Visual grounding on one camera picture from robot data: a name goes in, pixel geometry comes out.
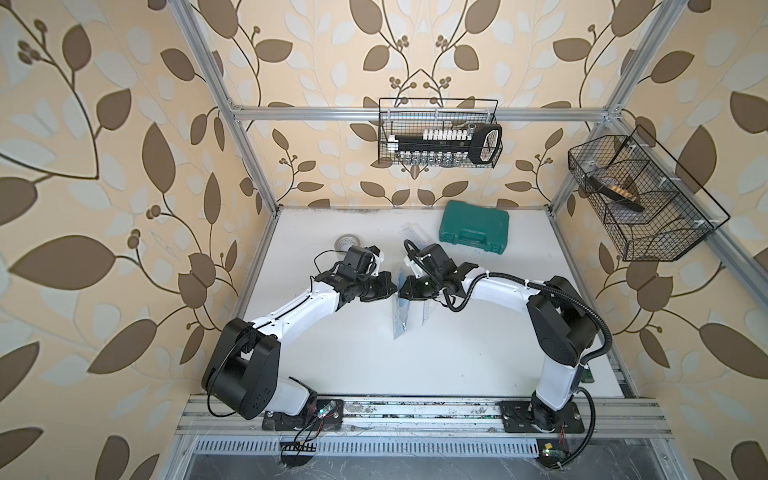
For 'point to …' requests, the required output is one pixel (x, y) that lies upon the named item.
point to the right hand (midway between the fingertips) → (399, 293)
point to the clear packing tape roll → (345, 241)
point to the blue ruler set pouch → (400, 308)
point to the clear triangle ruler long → (428, 307)
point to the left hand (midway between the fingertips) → (394, 284)
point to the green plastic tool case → (475, 226)
